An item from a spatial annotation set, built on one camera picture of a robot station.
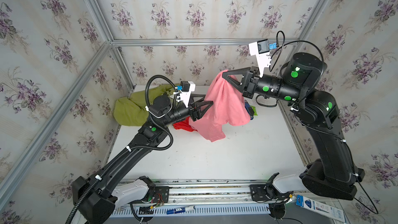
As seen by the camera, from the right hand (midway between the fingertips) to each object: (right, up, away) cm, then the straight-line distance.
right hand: (222, 73), depth 44 cm
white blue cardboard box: (+48, -57, +25) cm, 79 cm away
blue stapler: (+27, -14, +58) cm, 65 cm away
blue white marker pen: (-15, -57, +25) cm, 64 cm away
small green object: (+31, -15, +60) cm, 69 cm away
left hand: (-3, -7, +16) cm, 17 cm away
